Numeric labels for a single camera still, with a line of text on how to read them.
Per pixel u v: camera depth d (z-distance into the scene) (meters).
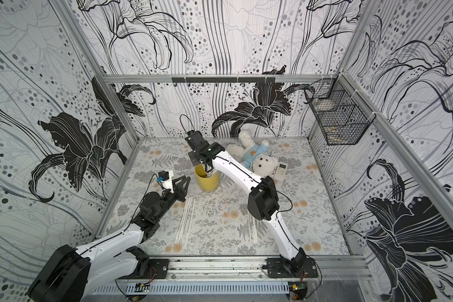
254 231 0.82
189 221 0.86
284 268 0.64
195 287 0.76
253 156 0.99
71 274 0.41
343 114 0.88
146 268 0.67
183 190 0.73
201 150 0.66
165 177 0.67
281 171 1.01
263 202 0.56
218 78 0.90
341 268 0.73
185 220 0.86
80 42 0.77
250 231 0.82
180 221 0.86
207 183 0.90
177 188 0.70
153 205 0.61
